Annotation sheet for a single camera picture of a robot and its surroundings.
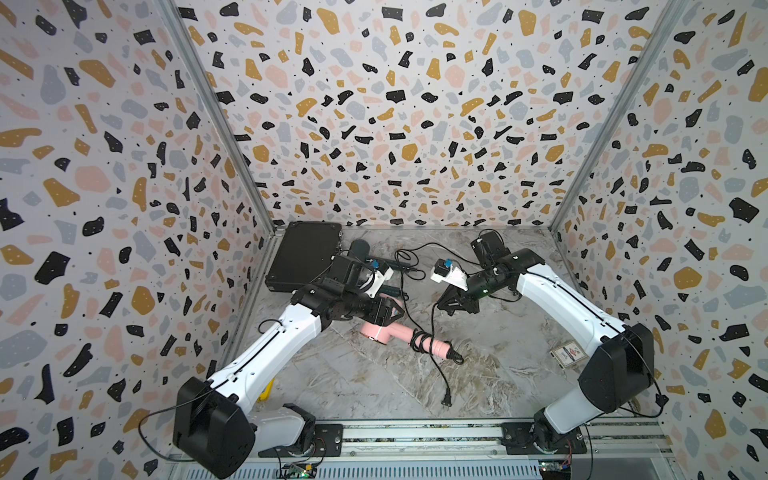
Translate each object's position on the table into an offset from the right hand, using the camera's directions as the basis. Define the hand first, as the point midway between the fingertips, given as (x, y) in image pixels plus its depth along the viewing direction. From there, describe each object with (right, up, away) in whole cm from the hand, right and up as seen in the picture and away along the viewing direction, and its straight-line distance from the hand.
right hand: (443, 302), depth 78 cm
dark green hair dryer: (-26, +10, +26) cm, 38 cm away
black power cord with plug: (-6, -7, -13) cm, 16 cm away
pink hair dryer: (-15, -6, -8) cm, 18 cm away
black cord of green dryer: (-5, +9, +31) cm, 33 cm away
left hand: (-12, -1, -2) cm, 12 cm away
